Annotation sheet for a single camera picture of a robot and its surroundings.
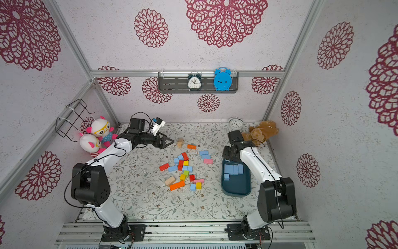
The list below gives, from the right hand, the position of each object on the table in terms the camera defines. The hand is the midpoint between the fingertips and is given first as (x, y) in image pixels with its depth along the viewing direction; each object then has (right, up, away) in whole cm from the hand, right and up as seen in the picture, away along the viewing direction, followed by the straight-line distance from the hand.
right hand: (226, 153), depth 88 cm
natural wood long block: (-32, -16, 0) cm, 36 cm away
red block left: (-37, -9, +9) cm, 39 cm away
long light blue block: (+2, -10, +7) cm, 12 cm away
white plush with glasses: (-75, +15, +5) cm, 76 cm away
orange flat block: (-20, +3, +18) cm, 27 cm away
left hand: (-32, +8, -1) cm, 33 cm away
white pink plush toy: (-74, +6, -5) cm, 75 cm away
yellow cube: (-24, -7, +9) cm, 26 cm away
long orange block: (-28, -18, 0) cm, 33 cm away
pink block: (-9, -6, +12) cm, 16 cm away
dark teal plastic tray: (+7, -18, 0) cm, 19 cm away
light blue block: (0, -14, +2) cm, 14 cm away
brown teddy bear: (+21, +11, +7) cm, 24 cm away
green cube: (-23, -12, +4) cm, 26 cm away
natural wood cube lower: (-29, +4, +18) cm, 34 cm away
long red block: (-24, -4, +12) cm, 27 cm away
